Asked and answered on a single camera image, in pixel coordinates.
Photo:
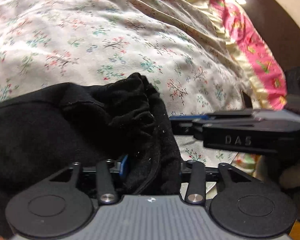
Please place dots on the pink yellow cartoon quilt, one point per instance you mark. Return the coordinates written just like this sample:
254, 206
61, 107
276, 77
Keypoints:
248, 49

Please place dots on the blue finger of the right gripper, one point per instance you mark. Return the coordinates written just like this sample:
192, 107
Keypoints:
183, 126
189, 117

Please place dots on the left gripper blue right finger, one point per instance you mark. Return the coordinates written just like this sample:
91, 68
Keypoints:
193, 173

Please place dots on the black pants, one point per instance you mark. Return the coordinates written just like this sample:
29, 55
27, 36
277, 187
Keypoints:
46, 130

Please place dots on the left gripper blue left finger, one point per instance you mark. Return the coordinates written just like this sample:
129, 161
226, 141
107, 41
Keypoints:
110, 173

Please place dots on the white floral bed sheet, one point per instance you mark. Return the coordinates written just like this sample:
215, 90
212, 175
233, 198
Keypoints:
176, 44

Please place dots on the dark wooden headboard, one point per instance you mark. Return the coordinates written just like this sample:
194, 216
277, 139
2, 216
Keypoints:
278, 22

